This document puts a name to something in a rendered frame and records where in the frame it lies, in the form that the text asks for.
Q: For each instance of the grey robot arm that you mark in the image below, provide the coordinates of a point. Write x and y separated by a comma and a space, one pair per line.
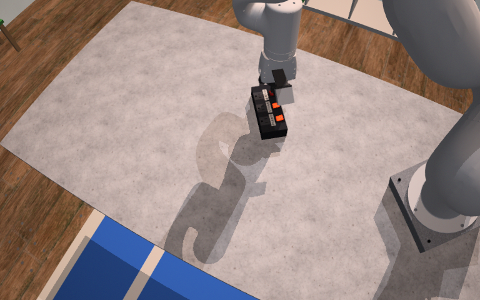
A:
443, 39

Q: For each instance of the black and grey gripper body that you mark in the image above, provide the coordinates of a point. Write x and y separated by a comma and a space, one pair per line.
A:
266, 65

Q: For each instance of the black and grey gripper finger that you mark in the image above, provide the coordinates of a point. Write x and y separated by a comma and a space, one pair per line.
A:
272, 85

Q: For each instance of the black power strip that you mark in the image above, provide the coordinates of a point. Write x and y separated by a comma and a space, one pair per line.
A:
270, 116

